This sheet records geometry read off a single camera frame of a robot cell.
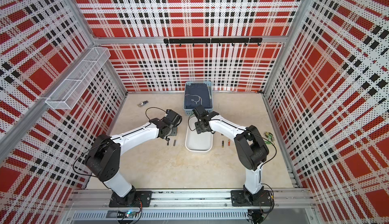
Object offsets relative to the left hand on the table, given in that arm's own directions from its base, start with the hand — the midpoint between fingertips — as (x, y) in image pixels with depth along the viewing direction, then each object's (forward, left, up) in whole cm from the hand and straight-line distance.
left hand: (172, 129), depth 91 cm
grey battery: (-6, -1, -7) cm, 10 cm away
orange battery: (-5, -35, -8) cm, 37 cm away
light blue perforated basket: (+15, -9, -2) cm, 17 cm away
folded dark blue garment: (+30, -15, 0) cm, 33 cm away
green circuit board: (-42, +15, -5) cm, 45 cm away
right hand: (+2, -20, 0) cm, 20 cm away
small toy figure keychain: (+26, +27, -6) cm, 38 cm away
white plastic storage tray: (-6, -18, -7) cm, 20 cm away
